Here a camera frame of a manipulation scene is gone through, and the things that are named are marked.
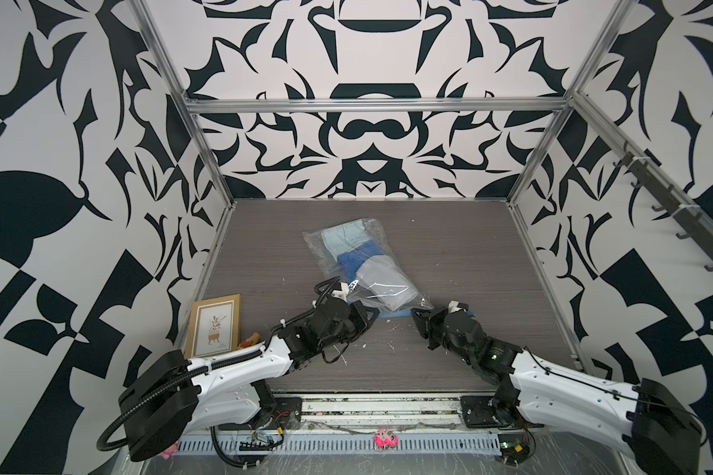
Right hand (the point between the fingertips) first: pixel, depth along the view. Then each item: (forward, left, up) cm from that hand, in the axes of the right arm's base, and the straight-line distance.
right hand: (408, 305), depth 80 cm
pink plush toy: (-31, +57, -9) cm, 65 cm away
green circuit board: (-30, -23, -13) cm, 41 cm away
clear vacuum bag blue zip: (+7, +14, -4) cm, 16 cm away
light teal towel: (+29, +18, -8) cm, 35 cm away
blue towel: (+17, +16, -4) cm, 23 cm away
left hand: (-1, +8, +3) cm, 8 cm away
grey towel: (+10, +6, -4) cm, 12 cm away
